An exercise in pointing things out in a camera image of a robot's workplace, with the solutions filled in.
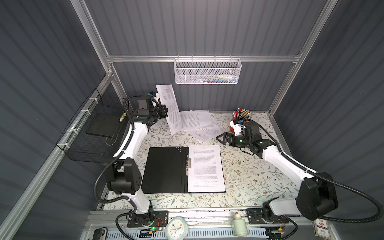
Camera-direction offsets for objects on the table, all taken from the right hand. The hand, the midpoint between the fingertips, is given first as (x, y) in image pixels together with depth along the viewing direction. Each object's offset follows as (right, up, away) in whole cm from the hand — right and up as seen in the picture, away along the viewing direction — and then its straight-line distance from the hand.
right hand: (223, 139), depth 82 cm
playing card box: (+44, -41, -13) cm, 61 cm away
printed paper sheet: (-9, -21, +6) cm, 24 cm away
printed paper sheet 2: (-33, +25, +7) cm, 42 cm away
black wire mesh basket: (-66, +3, -11) cm, 67 cm away
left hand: (-32, +18, +3) cm, 37 cm away
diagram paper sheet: (-7, +3, +26) cm, 28 cm away
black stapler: (-58, -41, -16) cm, 73 cm away
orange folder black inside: (-33, -20, +7) cm, 40 cm away
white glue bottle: (+4, -37, -17) cm, 41 cm away
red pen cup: (+10, +13, +17) cm, 24 cm away
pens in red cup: (+16, +16, +20) cm, 30 cm away
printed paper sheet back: (-16, +13, +34) cm, 40 cm away
